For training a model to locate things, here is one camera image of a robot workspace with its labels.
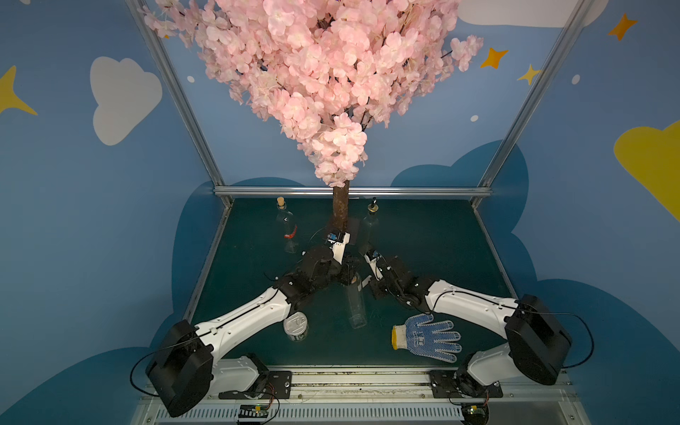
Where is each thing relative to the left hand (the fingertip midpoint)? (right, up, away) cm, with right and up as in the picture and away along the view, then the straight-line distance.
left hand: (360, 256), depth 78 cm
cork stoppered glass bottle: (-25, +9, +13) cm, 29 cm away
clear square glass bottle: (+4, +8, +14) cm, 16 cm away
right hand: (+6, -7, +10) cm, 14 cm away
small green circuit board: (-30, -43, -5) cm, 53 cm away
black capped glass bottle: (-1, -19, +8) cm, 21 cm away
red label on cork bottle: (-24, +5, +17) cm, 30 cm away
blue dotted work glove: (+20, -26, +4) cm, 33 cm away
